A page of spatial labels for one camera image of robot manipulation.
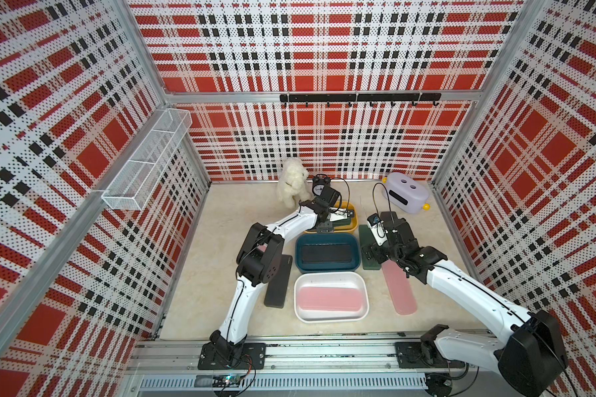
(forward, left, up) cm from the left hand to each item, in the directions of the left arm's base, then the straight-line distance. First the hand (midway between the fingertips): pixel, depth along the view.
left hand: (327, 209), depth 101 cm
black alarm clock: (+16, +3, 0) cm, 16 cm away
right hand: (-19, -17, +7) cm, 27 cm away
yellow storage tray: (-7, -5, +9) cm, 12 cm away
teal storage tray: (-13, -9, -3) cm, 16 cm away
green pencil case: (-10, -5, +5) cm, 12 cm away
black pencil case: (-32, +19, -4) cm, 37 cm away
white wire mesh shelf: (+2, +72, +16) cm, 73 cm away
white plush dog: (+8, +15, +6) cm, 17 cm away
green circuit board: (-58, +30, -5) cm, 66 cm away
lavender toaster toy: (+8, -34, +1) cm, 35 cm away
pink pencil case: (-31, -25, -7) cm, 40 cm away
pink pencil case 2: (-36, 0, -1) cm, 36 cm away
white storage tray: (-28, -6, -6) cm, 29 cm away
